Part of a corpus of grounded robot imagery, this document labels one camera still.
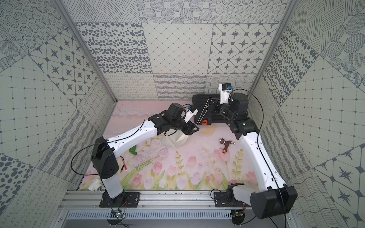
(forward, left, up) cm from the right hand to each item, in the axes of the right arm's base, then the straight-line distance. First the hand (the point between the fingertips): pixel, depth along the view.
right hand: (209, 100), depth 72 cm
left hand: (-4, +7, -13) cm, 15 cm away
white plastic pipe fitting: (-34, +61, -33) cm, 77 cm away
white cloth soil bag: (-10, +20, -21) cm, 31 cm away
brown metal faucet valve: (-6, -15, -34) cm, 38 cm away
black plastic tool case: (-3, +3, -7) cm, 8 cm away
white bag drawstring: (-2, +2, -2) cm, 3 cm away
